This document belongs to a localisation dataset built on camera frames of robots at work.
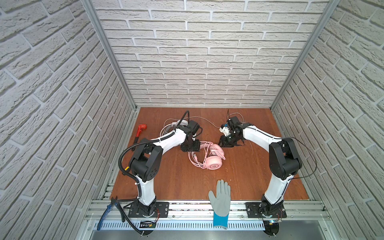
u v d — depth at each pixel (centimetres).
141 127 106
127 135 106
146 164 48
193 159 88
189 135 68
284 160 50
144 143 51
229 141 81
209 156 84
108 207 74
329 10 70
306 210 76
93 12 71
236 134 73
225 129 88
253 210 74
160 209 75
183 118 80
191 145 80
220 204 76
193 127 76
